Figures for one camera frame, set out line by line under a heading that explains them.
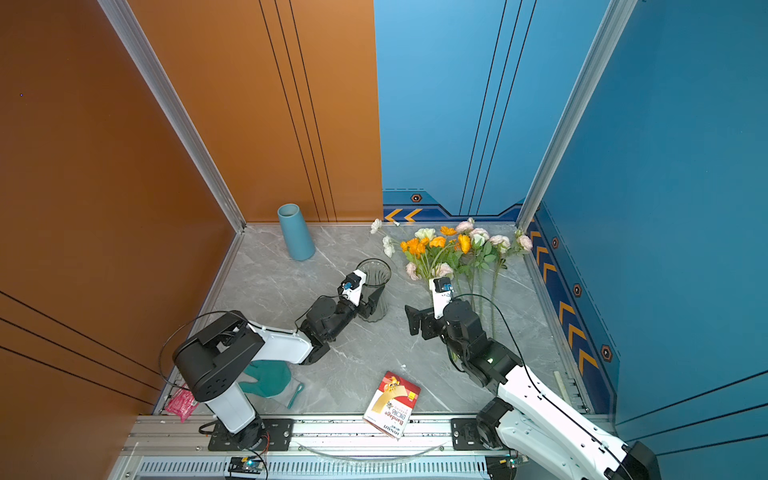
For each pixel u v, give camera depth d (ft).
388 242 3.58
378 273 2.74
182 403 2.54
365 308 2.48
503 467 2.32
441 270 3.34
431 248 3.55
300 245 3.43
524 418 1.99
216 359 1.54
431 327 2.19
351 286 2.32
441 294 2.11
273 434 2.42
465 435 2.38
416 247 3.23
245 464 2.33
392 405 2.43
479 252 3.46
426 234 3.66
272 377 2.69
